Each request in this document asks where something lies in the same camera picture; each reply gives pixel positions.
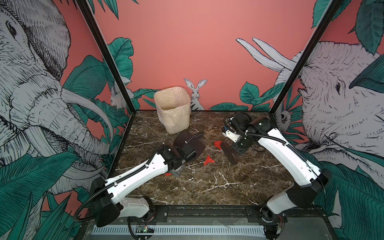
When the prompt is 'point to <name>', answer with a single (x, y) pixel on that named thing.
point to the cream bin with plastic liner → (173, 106)
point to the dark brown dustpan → (188, 140)
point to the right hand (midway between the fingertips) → (235, 146)
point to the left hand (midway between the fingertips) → (172, 164)
